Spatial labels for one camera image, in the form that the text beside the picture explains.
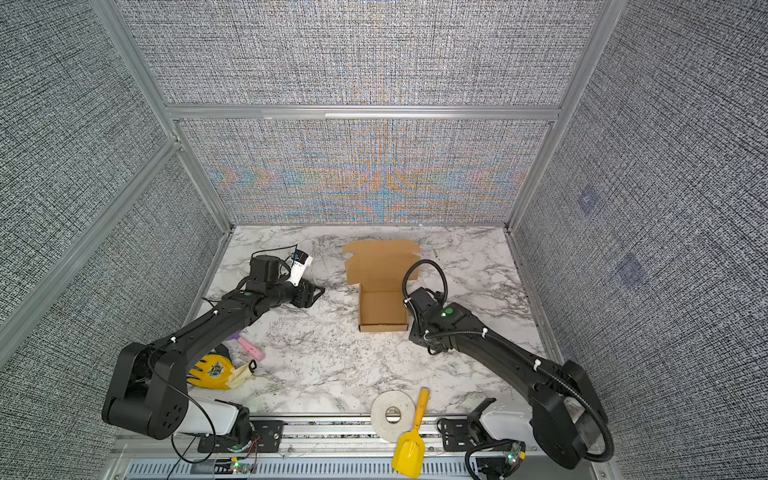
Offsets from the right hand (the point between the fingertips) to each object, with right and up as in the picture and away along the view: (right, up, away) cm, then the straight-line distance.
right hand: (421, 337), depth 84 cm
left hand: (-31, +14, +5) cm, 34 cm away
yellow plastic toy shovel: (-5, -23, -13) cm, 27 cm away
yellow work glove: (-55, -9, -2) cm, 56 cm away
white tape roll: (-9, -21, -9) cm, 25 cm away
